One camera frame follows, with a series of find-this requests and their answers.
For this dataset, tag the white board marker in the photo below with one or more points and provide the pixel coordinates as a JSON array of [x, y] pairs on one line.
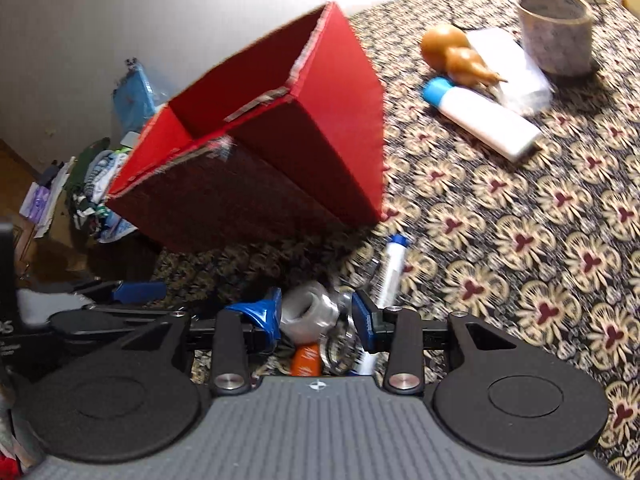
[[393, 265]]

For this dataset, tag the large label tape roll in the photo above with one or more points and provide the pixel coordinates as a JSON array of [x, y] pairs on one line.
[[557, 35]]

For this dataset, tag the blue plastic bag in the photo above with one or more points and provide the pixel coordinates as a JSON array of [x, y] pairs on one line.
[[134, 99]]

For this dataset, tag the metal scissors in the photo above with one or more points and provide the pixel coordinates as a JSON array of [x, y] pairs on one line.
[[340, 347]]

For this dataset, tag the brown gourd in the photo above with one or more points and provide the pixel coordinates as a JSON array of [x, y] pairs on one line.
[[446, 49]]

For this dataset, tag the clear plastic box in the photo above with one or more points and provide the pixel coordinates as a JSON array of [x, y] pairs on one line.
[[524, 90]]

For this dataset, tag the clear tape roll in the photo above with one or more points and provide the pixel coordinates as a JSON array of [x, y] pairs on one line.
[[307, 312]]

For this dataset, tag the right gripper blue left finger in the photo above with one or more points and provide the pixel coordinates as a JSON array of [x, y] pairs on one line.
[[260, 322]]

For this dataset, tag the pile of folded clothes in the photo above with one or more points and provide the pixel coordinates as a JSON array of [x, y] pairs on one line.
[[86, 188]]

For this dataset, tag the orange rectangular case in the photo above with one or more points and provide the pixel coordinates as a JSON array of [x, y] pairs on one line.
[[307, 361]]

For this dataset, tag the white bottle blue cap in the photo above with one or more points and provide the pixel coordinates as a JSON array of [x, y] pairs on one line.
[[505, 132]]

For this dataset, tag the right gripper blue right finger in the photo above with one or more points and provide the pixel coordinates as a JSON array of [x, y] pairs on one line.
[[375, 327]]

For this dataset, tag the red cardboard box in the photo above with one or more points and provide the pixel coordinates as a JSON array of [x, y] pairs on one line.
[[282, 139]]

